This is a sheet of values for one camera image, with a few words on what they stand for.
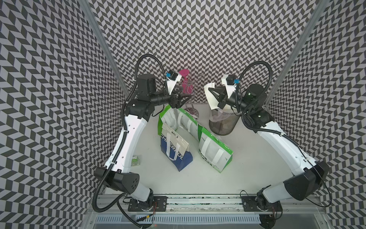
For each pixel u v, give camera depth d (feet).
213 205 2.45
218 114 2.62
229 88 1.77
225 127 2.96
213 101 2.17
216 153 2.26
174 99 1.85
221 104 1.99
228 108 2.01
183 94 1.84
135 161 2.70
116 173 1.29
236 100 1.81
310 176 1.27
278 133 1.54
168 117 2.79
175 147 2.40
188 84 2.87
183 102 1.99
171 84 1.80
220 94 1.93
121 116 1.50
